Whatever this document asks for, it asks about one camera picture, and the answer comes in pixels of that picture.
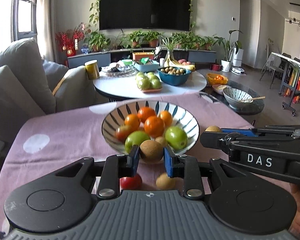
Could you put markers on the brown kiwi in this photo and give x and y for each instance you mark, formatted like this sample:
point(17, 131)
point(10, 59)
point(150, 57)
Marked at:
point(213, 129)
point(165, 182)
point(151, 152)
point(161, 141)

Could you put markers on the dining table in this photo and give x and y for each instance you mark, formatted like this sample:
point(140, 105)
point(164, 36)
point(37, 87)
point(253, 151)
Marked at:
point(290, 61)

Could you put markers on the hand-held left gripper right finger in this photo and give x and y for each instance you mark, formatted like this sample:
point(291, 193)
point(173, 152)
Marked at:
point(168, 162)

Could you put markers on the red apple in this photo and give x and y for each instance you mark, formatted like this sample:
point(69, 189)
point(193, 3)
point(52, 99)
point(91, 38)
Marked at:
point(131, 182)
point(121, 133)

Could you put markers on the grey sofa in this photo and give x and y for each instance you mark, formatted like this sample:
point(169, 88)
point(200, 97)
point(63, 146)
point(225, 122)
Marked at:
point(15, 85)

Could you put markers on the red pot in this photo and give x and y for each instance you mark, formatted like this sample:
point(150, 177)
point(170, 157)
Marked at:
point(216, 67)

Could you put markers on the beige small bowl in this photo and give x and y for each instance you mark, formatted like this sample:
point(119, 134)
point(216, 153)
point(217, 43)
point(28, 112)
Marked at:
point(218, 89)

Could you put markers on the tall plant in white pot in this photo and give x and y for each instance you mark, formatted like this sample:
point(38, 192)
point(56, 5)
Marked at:
point(225, 66)

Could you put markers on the wooden spoon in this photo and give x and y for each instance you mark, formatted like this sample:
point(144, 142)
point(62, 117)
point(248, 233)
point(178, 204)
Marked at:
point(258, 98)

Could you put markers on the spider plant in vase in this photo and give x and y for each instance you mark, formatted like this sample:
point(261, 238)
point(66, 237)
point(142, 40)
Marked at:
point(170, 55)

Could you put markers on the dark round side table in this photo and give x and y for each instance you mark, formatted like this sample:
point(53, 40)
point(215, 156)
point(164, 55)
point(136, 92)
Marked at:
point(255, 107)

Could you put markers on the blue bowl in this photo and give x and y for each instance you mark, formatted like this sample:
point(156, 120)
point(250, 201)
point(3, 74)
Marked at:
point(175, 80)

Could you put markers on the bunch of bananas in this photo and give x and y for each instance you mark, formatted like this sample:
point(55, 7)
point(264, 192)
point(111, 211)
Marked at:
point(176, 63)

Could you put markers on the grey cushion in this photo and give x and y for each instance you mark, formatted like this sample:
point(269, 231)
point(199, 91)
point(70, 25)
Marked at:
point(52, 72)

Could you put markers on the grey television cabinet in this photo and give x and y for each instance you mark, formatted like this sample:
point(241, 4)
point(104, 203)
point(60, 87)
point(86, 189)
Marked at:
point(100, 58)

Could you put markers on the pile of small kiwis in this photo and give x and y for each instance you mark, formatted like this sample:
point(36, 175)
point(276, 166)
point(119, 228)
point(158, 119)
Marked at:
point(173, 71)

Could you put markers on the row of potted plants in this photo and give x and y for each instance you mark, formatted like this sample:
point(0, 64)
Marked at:
point(96, 40)

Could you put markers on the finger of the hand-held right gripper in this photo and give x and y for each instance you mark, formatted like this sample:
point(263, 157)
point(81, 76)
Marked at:
point(237, 130)
point(213, 141)

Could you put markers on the orange box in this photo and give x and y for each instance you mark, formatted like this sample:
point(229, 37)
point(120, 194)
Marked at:
point(142, 55)

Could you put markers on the large orange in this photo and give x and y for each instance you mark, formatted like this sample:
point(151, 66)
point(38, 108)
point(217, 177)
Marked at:
point(147, 113)
point(154, 126)

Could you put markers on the glass plate with snacks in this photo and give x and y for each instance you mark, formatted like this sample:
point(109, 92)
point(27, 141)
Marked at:
point(117, 71)

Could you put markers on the white cup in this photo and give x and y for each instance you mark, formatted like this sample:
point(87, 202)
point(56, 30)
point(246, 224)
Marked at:
point(162, 62)

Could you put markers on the dark framed window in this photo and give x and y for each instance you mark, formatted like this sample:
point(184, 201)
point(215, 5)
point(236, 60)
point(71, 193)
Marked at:
point(27, 33)

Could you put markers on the blue rectangular container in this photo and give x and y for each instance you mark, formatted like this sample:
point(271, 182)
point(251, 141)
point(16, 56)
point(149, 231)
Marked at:
point(146, 67)

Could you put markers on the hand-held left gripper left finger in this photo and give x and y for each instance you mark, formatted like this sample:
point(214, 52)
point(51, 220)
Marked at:
point(133, 161)

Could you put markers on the black wall television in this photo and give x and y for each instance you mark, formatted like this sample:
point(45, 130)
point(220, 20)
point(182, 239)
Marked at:
point(145, 5)

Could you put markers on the small orange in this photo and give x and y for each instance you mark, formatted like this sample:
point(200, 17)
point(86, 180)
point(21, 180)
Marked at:
point(165, 118)
point(132, 121)

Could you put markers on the green jujube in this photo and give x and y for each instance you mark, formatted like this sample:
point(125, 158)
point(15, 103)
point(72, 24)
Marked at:
point(137, 140)
point(176, 138)

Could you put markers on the beige cushion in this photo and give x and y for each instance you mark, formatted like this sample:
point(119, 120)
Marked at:
point(72, 87)

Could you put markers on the grey striped bowl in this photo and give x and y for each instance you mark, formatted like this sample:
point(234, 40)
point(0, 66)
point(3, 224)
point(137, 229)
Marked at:
point(233, 102)

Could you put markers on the pack of green jujubes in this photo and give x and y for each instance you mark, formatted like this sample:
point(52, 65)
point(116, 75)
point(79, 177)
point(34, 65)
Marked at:
point(145, 83)

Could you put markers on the white bowl with dark stripes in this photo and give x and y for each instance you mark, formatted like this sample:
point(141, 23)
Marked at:
point(181, 115)

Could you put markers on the pink dotted tablecloth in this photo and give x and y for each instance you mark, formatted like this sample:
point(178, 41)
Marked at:
point(65, 135)

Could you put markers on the beige curtain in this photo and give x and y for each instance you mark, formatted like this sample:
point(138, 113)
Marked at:
point(46, 17)

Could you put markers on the grey dining chair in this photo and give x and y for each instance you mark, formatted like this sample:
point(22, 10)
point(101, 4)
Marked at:
point(270, 65)

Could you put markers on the green trailing vine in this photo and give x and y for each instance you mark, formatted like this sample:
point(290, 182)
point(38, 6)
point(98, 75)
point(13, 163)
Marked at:
point(93, 17)

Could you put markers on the red berry decoration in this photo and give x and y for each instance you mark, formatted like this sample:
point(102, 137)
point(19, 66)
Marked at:
point(70, 40)

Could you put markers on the blue white porcelain jar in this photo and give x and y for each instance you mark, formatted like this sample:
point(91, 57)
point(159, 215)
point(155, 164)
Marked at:
point(85, 50)

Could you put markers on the white round coffee table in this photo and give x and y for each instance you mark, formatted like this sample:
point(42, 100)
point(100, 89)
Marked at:
point(115, 86)

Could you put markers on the orange basket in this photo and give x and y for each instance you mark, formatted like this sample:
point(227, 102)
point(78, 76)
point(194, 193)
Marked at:
point(216, 81)

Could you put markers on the yellow can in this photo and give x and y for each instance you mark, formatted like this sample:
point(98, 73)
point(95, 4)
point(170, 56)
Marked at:
point(92, 71)

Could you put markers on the white robot vacuum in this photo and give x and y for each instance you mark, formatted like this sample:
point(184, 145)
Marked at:
point(238, 71)

